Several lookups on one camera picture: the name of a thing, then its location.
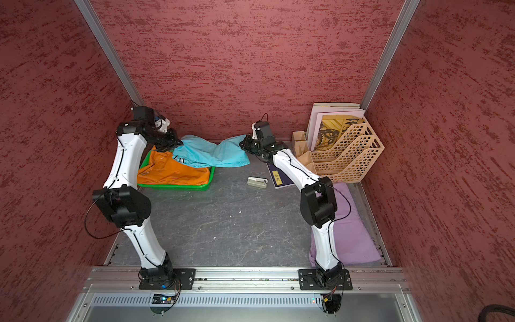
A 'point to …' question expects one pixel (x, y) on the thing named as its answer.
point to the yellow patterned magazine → (331, 127)
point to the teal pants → (200, 153)
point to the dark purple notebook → (279, 180)
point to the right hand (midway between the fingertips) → (239, 146)
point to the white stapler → (256, 182)
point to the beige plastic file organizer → (347, 159)
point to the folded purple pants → (353, 243)
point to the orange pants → (161, 168)
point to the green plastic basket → (176, 187)
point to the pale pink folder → (316, 113)
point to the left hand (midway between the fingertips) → (180, 145)
